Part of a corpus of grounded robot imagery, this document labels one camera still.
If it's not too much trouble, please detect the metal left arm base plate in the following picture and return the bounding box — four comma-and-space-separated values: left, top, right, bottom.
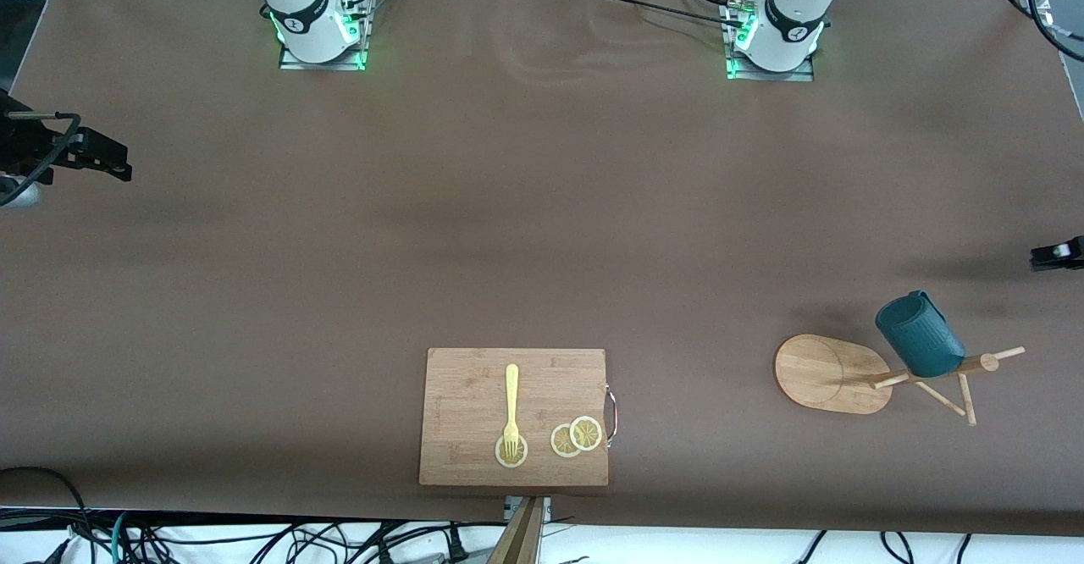
724, 1, 816, 82

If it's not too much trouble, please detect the wooden mug rack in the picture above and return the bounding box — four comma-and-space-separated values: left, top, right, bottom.
773, 334, 1026, 428

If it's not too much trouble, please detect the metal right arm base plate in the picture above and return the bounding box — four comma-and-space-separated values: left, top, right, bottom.
279, 0, 374, 72

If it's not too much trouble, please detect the black base power cable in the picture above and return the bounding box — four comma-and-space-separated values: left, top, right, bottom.
593, 0, 748, 33

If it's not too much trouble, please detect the brown table cover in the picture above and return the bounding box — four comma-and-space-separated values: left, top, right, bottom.
0, 0, 1084, 538

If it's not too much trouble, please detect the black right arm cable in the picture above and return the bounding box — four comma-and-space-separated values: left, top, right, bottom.
0, 113, 84, 208

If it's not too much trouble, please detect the thick black floor cable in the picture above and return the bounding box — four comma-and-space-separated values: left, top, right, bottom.
0, 466, 96, 564

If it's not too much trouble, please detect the wooden cutting board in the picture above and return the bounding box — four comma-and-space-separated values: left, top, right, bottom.
418, 348, 618, 488

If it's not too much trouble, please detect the yellow plastic fork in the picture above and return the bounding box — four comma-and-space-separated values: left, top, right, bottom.
503, 364, 522, 460

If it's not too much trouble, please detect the wooden camera mount bracket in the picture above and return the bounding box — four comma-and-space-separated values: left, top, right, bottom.
485, 496, 552, 564

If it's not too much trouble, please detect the teal mug with yellow inside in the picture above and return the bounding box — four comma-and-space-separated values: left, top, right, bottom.
875, 290, 966, 379

